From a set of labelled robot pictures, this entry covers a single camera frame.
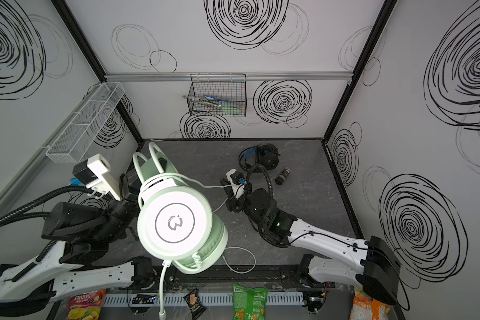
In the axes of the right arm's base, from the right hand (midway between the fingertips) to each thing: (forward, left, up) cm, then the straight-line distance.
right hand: (221, 180), depth 66 cm
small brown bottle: (+19, -25, -27) cm, 42 cm away
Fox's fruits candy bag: (-33, +45, -26) cm, 61 cm away
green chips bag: (-32, -10, -26) cm, 42 cm away
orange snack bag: (-32, -48, -27) cm, 64 cm away
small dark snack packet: (-33, +8, -28) cm, 44 cm away
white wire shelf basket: (+15, +55, +5) cm, 58 cm away
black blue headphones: (+31, -19, -22) cm, 42 cm away
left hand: (-12, +9, +25) cm, 29 cm away
